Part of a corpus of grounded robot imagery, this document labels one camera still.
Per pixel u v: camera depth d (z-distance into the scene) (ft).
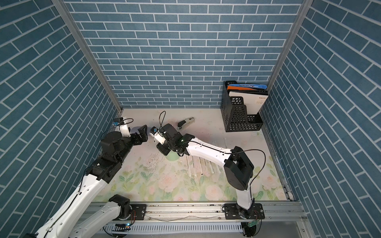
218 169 2.91
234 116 3.00
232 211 2.42
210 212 2.47
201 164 2.98
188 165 2.92
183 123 3.49
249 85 3.07
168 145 2.07
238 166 1.52
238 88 3.23
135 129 2.10
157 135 2.32
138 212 2.41
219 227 2.32
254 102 3.08
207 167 2.93
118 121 1.93
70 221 1.33
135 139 2.07
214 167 2.92
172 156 2.95
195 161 3.03
